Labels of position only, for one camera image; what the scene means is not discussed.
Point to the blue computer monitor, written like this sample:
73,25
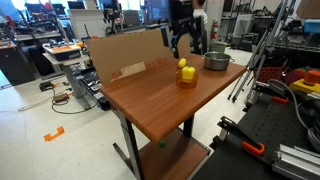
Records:
158,10

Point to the black table leg frame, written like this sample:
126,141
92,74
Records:
133,146

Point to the red crate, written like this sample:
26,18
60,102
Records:
271,72

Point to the orange translucent bowl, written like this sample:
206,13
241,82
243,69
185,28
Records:
186,84

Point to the blue storage bin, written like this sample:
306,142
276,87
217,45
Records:
311,25

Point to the small green object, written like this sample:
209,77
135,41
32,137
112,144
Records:
162,143

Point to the steel cooking pot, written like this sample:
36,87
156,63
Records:
216,61

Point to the yellow lemon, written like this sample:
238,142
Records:
182,62

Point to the metal tripod stand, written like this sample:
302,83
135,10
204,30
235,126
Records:
259,50

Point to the black floor box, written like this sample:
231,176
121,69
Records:
46,86

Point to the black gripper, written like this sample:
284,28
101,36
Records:
181,25

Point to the large cardboard sheet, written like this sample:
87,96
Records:
113,56

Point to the white side table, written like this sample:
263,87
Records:
75,83

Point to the aluminium extrusion bar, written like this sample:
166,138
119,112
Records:
293,163

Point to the white box orange label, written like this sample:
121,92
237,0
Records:
63,52

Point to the white pegboard panel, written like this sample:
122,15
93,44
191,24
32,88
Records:
88,23

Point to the green bin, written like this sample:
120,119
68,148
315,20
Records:
218,46

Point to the yellow bell pepper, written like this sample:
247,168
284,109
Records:
188,72

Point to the red fire extinguisher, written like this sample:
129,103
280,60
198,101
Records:
215,30

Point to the grey power brick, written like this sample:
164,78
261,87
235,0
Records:
61,97

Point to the wooden table lower shelf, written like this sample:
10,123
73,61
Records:
173,156

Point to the black equipment pile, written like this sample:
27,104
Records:
88,80

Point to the black cabinet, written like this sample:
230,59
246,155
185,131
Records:
16,66

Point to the black perforated board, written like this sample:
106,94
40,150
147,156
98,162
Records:
276,126

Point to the orange emergency stop button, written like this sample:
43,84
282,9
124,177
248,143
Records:
311,77

